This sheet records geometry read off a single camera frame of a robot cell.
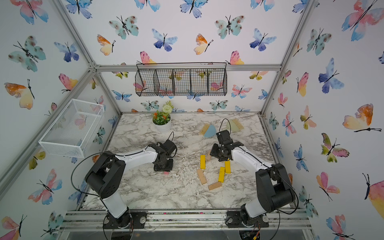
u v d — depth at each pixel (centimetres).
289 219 75
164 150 70
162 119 96
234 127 112
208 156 96
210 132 110
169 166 82
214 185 85
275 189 44
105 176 47
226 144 69
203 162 93
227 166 91
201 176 89
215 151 81
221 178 87
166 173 89
